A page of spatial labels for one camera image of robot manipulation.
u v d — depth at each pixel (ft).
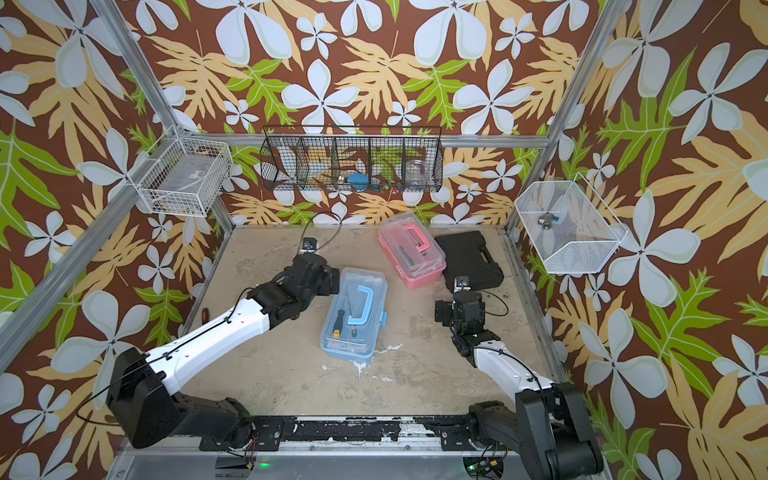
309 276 1.99
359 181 3.08
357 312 2.79
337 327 2.72
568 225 2.75
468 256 3.46
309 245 2.27
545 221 2.82
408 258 3.17
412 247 3.32
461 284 2.52
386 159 3.18
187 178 2.83
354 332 2.76
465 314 2.21
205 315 3.10
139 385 1.31
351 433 2.46
